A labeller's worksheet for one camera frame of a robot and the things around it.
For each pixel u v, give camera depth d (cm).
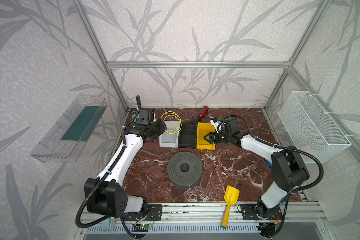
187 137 109
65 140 63
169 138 101
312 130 65
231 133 72
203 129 105
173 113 80
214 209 76
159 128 71
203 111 116
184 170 88
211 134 81
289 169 47
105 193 39
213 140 80
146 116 61
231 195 78
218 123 82
